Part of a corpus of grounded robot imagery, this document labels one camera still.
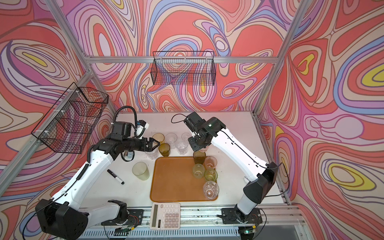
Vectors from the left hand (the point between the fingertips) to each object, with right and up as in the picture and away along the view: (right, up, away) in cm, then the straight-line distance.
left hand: (155, 142), depth 77 cm
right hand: (+23, -2, -3) cm, 23 cm away
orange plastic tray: (+7, -23, +10) cm, 26 cm away
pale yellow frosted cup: (-11, -18, +9) cm, 23 cm away
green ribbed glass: (+30, -20, +10) cm, 38 cm away
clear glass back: (+5, -1, +24) cm, 25 cm away
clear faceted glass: (+30, -27, +5) cm, 41 cm away
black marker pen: (-26, -21, +9) cm, 35 cm away
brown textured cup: (+23, -11, +14) cm, 29 cm away
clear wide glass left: (-5, -10, +16) cm, 20 cm away
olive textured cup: (+1, -6, +17) cm, 18 cm away
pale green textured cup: (+23, -18, +10) cm, 31 cm away
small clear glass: (+14, +1, +24) cm, 28 cm away
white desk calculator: (+6, -36, -5) cm, 37 cm away
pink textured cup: (+30, -13, +11) cm, 35 cm away
